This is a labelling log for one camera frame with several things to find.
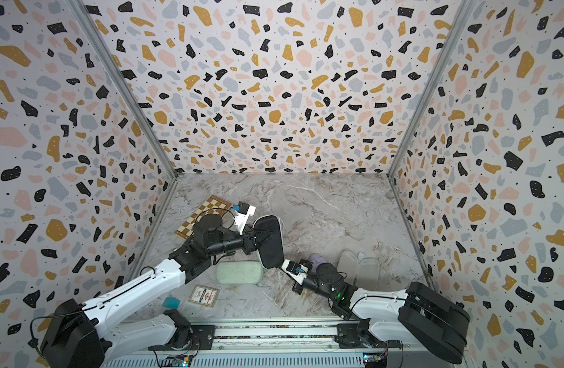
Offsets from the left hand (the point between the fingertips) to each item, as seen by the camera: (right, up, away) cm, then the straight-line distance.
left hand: (272, 232), depth 71 cm
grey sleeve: (+32, -18, +18) cm, 41 cm away
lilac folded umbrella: (+15, -14, +17) cm, 26 cm away
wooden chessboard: (-32, +7, +35) cm, 48 cm away
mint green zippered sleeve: (-14, -17, +14) cm, 26 cm away
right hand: (+3, -13, +5) cm, 14 cm away
